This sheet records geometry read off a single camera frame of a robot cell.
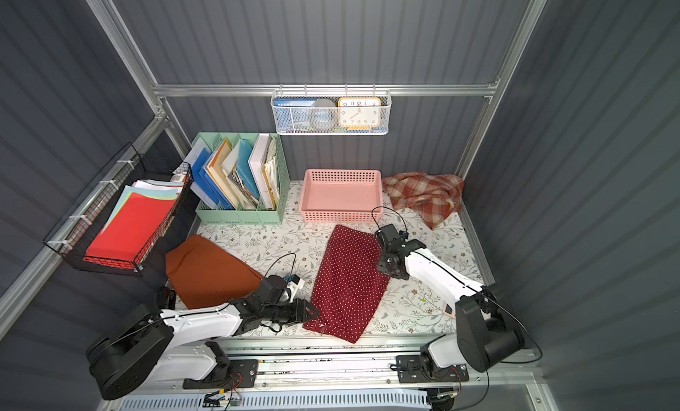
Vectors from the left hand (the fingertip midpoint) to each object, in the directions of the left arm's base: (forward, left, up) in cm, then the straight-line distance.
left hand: (314, 316), depth 81 cm
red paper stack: (+15, +49, +26) cm, 57 cm away
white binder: (+45, +22, +21) cm, 55 cm away
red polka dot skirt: (+8, -11, 0) cm, 14 cm away
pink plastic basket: (+54, -8, -3) cm, 54 cm away
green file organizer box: (+44, +29, +17) cm, 56 cm away
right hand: (+15, -26, +4) cm, 30 cm away
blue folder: (+44, +43, +17) cm, 63 cm away
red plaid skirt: (+45, -46, +5) cm, 64 cm away
